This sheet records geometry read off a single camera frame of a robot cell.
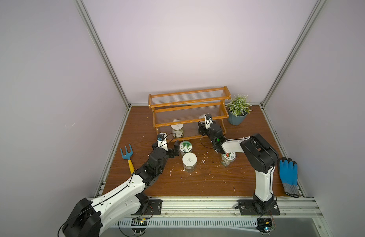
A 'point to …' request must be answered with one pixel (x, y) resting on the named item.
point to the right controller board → (265, 225)
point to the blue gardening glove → (288, 171)
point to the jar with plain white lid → (189, 161)
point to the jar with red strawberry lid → (228, 157)
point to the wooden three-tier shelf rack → (182, 114)
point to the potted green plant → (238, 107)
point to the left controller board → (138, 225)
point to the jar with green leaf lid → (185, 146)
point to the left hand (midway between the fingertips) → (172, 140)
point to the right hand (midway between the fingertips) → (205, 119)
